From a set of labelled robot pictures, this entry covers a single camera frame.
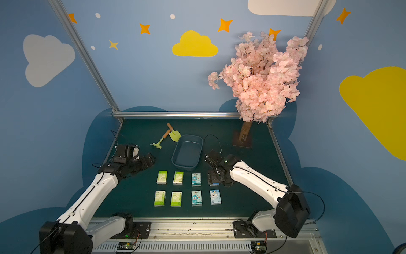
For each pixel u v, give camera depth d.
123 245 0.72
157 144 1.08
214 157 0.63
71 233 0.38
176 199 0.82
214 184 0.88
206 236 0.74
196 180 0.88
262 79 0.66
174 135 1.11
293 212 0.41
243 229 0.75
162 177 0.89
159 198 0.82
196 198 0.82
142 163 0.74
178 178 0.90
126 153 0.63
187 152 1.08
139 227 0.75
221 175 0.57
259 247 0.73
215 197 0.83
